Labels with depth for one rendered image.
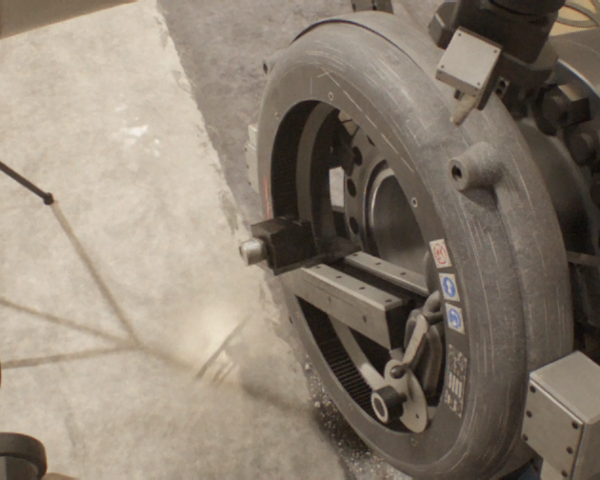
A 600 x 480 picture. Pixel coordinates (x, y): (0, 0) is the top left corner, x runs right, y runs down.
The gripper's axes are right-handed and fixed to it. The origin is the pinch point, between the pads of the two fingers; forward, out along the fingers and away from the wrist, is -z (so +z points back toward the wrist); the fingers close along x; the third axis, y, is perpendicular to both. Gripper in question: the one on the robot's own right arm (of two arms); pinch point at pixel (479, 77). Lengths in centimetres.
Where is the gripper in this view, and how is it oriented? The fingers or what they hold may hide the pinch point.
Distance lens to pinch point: 71.2
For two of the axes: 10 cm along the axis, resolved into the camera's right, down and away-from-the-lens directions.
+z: 1.2, -5.8, -8.1
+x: 8.6, 4.6, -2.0
